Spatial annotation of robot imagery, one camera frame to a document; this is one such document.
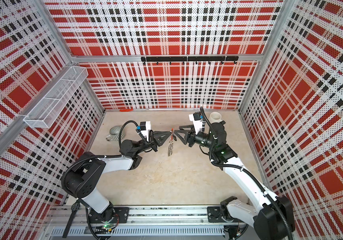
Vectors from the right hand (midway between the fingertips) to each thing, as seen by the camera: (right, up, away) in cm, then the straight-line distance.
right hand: (178, 131), depth 68 cm
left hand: (-3, -2, +1) cm, 4 cm away
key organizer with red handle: (-3, -6, +2) cm, 7 cm away
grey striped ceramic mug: (-46, -3, +36) cm, 58 cm away
